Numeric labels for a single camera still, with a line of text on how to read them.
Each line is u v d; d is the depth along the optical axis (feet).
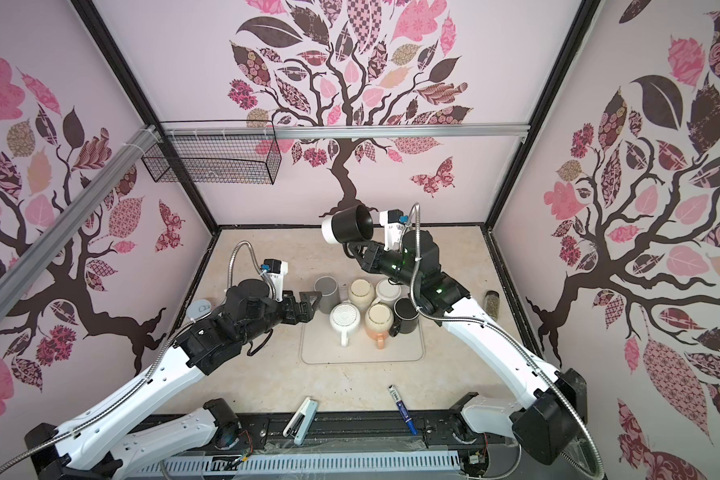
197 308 2.99
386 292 3.02
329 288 2.95
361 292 2.96
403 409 2.49
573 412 1.20
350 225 2.20
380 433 2.47
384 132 3.11
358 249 2.20
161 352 3.03
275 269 2.01
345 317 2.81
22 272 1.77
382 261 1.98
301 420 2.42
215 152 3.11
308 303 2.09
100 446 1.33
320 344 2.81
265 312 1.78
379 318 2.81
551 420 1.25
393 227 2.04
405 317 2.77
